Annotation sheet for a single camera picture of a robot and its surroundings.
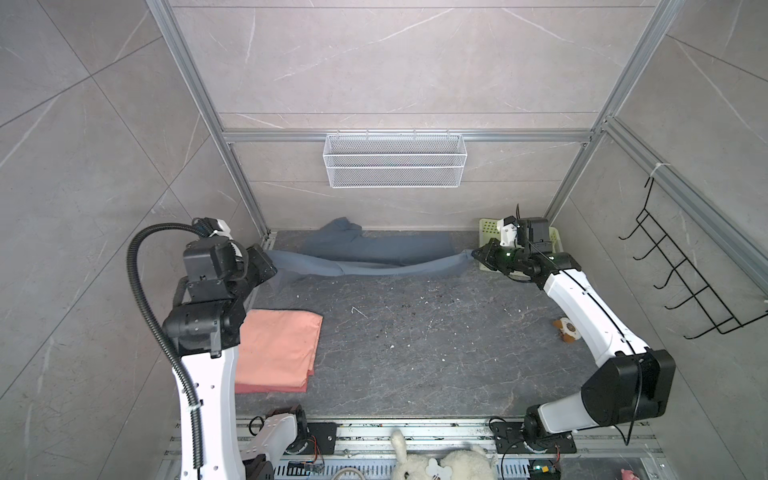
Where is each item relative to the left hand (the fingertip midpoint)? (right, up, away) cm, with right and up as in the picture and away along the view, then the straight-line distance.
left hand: (259, 246), depth 61 cm
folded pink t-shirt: (-5, -29, +23) cm, 38 cm away
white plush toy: (+45, -47, +2) cm, 65 cm away
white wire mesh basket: (+29, +31, +40) cm, 58 cm away
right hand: (+50, 0, +21) cm, 55 cm away
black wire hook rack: (+96, -14, -1) cm, 97 cm away
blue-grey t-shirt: (+8, +1, +52) cm, 53 cm away
